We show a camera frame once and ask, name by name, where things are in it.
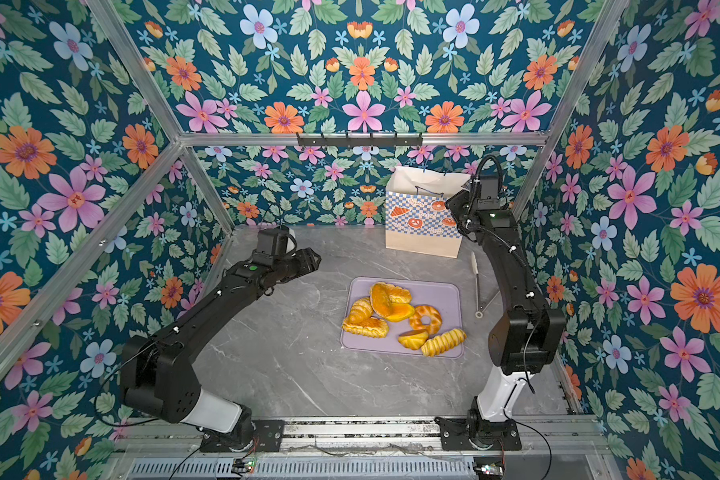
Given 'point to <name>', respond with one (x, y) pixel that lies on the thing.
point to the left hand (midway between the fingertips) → (318, 252)
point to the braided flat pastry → (375, 327)
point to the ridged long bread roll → (441, 343)
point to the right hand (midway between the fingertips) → (453, 200)
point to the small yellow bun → (413, 339)
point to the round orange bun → (380, 298)
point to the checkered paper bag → (416, 215)
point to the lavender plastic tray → (443, 295)
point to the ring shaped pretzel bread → (419, 311)
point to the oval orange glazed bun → (400, 312)
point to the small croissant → (361, 310)
